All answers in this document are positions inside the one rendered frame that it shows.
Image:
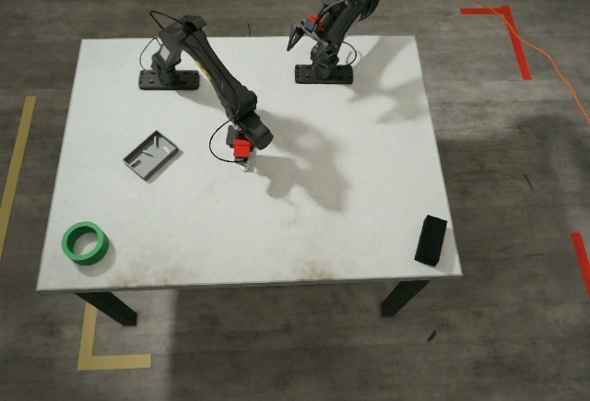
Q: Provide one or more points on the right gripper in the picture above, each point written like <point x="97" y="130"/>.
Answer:
<point x="242" y="146"/>

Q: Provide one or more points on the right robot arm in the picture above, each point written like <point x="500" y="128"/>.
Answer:
<point x="177" y="38"/>

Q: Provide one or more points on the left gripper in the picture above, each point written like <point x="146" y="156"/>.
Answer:
<point x="328" y="23"/>

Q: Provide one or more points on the green ring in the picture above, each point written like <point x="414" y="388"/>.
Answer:
<point x="77" y="230"/>

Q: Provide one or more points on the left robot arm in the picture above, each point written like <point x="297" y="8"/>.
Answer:
<point x="323" y="72"/>

